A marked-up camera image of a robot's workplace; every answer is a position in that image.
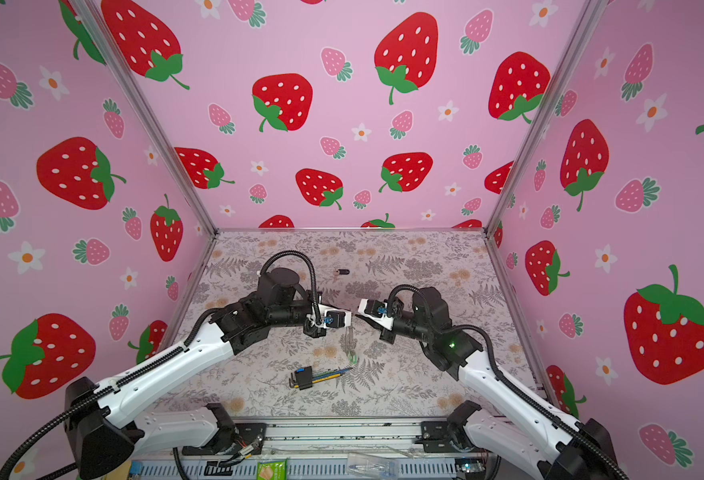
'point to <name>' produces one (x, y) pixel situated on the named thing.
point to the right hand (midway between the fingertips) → (359, 308)
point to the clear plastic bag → (371, 466)
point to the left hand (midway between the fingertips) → (346, 303)
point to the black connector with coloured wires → (303, 378)
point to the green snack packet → (272, 470)
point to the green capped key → (352, 359)
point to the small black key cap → (344, 271)
